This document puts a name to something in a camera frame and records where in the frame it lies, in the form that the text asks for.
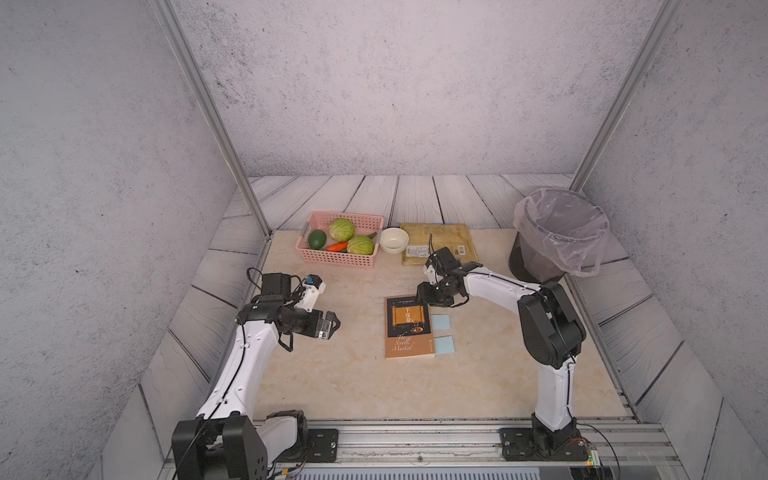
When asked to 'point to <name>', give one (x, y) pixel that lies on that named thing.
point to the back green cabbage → (342, 230)
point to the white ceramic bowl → (394, 240)
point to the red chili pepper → (337, 247)
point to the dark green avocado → (317, 239)
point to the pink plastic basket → (364, 224)
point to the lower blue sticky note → (444, 345)
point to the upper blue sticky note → (441, 321)
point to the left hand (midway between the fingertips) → (326, 318)
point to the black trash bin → (530, 267)
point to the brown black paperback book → (408, 328)
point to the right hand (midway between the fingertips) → (421, 300)
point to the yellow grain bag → (415, 241)
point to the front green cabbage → (361, 245)
